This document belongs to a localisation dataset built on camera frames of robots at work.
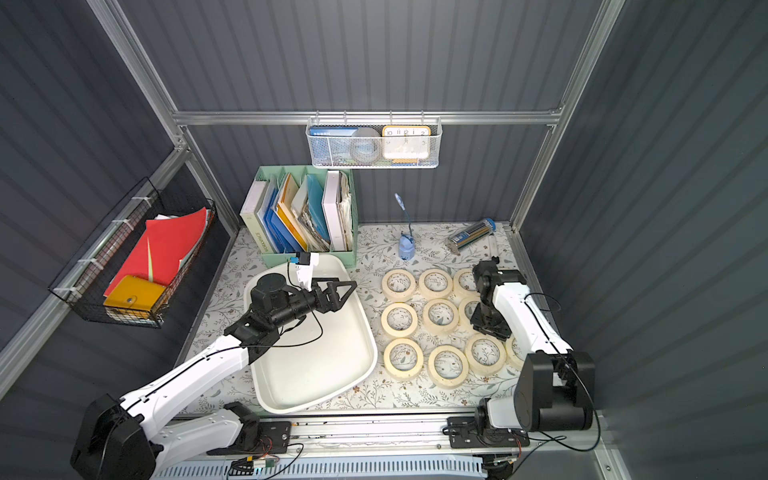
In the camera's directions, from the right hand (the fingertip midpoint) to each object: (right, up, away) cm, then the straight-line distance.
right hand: (496, 333), depth 81 cm
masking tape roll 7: (-26, -11, 0) cm, 28 cm away
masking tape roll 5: (-13, +1, +14) cm, 19 cm away
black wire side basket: (-92, +16, -20) cm, 96 cm away
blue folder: (-66, +28, +15) cm, 73 cm away
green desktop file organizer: (-54, +36, +14) cm, 66 cm away
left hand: (-41, +15, -8) cm, 44 cm away
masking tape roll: (-26, +11, +22) cm, 36 cm away
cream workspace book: (-72, +34, +8) cm, 80 cm away
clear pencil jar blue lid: (+2, +29, +31) cm, 42 cm away
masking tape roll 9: (+6, -8, +2) cm, 10 cm away
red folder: (-85, +24, -7) cm, 89 cm away
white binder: (-48, +37, +11) cm, 61 cm away
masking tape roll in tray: (-4, -10, +1) cm, 11 cm away
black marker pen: (+11, +25, +33) cm, 42 cm away
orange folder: (-62, +33, +18) cm, 73 cm away
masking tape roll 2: (-14, +11, +21) cm, 28 cm away
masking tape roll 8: (-14, -13, -2) cm, 19 cm away
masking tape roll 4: (-26, +1, +13) cm, 29 cm away
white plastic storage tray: (-49, -7, +8) cm, 51 cm away
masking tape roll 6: (-5, +3, +13) cm, 15 cm away
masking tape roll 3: (-3, +11, +21) cm, 24 cm away
